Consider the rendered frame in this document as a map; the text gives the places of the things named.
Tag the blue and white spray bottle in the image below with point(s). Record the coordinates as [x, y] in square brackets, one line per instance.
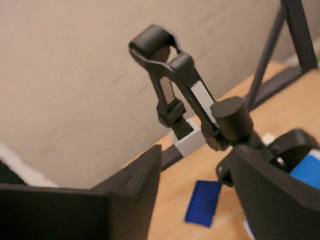
[308, 170]

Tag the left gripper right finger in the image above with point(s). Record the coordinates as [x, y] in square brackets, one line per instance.
[275, 205]

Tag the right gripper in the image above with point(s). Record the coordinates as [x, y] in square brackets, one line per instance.
[222, 170]

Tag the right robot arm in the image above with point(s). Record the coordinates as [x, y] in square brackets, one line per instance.
[149, 50]

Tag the beige wall panel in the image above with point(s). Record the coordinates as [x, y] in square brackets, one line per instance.
[23, 172]

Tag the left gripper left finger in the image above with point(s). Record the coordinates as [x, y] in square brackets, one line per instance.
[123, 210]

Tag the dark blue notebook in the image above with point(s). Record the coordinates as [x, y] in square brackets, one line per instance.
[204, 204]

